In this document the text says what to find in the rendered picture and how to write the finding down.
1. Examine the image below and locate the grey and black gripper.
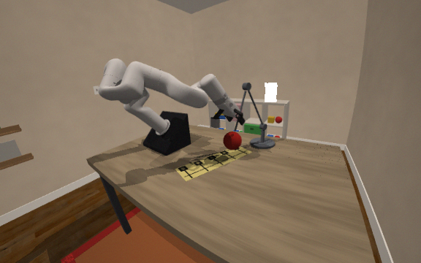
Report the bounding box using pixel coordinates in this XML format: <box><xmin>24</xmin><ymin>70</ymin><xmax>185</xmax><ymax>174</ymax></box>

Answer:
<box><xmin>217</xmin><ymin>96</ymin><xmax>245</xmax><ymax>126</ymax></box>

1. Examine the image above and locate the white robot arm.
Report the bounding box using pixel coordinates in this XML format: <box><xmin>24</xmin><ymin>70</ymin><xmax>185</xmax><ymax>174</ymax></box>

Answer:
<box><xmin>98</xmin><ymin>58</ymin><xmax>228</xmax><ymax>135</ymax></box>

